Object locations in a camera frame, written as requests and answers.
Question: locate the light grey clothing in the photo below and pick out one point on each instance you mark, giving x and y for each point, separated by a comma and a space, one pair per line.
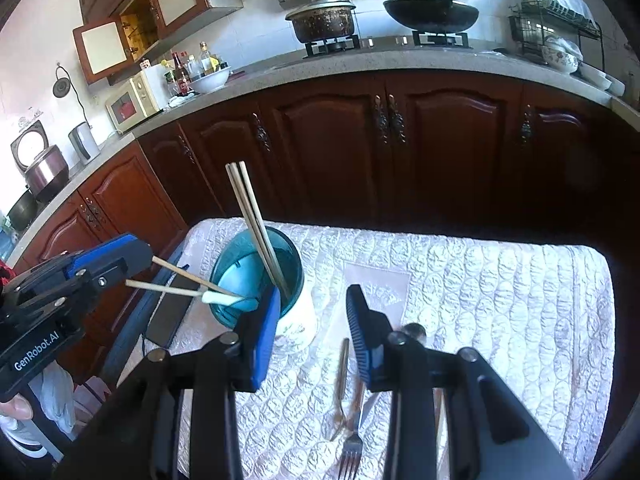
55, 395

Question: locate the floral lidded tureen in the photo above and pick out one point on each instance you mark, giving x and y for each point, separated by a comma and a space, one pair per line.
562, 55

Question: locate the clear bottle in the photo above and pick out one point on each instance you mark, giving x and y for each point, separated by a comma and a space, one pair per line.
192, 65

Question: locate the open cabinet door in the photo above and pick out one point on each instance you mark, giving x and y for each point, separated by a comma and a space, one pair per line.
102, 47

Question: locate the metal spoon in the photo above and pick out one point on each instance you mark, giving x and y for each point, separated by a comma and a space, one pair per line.
415, 331

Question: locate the gas stove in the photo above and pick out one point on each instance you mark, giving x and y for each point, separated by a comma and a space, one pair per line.
380, 41

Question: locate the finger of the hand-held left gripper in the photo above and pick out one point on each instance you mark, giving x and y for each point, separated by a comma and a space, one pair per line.
112, 250
107, 285

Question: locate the cream microwave oven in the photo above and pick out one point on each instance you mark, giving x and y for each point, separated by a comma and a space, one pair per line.
130, 105

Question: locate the yellow oil bottle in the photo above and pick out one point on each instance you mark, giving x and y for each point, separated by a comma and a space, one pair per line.
205, 60

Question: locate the metal fork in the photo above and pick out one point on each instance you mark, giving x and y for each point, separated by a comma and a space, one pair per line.
350, 455

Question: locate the black phone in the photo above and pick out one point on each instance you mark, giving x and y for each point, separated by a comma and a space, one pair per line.
167, 315

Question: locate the white basin bowl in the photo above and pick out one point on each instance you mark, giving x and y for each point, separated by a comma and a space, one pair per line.
210, 80

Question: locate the black wok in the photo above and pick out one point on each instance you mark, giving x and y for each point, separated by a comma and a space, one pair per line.
430, 12

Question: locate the round wall hanging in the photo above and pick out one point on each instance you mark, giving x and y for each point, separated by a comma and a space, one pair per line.
61, 87

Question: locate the person's left hand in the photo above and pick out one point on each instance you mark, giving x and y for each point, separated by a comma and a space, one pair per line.
17, 406

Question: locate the maroon rice cooker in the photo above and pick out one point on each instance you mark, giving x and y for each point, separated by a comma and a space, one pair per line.
45, 170

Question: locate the stained cooking pot with lid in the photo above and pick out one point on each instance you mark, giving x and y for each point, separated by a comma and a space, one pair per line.
322, 22

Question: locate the black pot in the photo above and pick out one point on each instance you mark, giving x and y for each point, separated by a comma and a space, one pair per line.
22, 210

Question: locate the teal floral utensil holder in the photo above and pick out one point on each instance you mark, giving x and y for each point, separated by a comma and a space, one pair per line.
300, 320

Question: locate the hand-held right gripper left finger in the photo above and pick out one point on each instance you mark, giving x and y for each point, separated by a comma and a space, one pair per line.
265, 340

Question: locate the white quilted table cover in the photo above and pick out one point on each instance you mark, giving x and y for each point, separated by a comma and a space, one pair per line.
475, 285

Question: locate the white ceramic spoon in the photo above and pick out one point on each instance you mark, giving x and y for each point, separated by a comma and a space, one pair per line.
222, 300

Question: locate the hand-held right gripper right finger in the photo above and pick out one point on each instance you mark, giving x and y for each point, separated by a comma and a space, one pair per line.
362, 340

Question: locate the silver kettle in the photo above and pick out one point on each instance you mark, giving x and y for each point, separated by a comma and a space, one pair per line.
82, 142

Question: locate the dark wooden base cabinets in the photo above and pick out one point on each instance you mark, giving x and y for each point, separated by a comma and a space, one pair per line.
450, 150

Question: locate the dark sauce bottle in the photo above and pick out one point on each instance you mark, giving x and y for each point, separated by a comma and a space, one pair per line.
181, 77

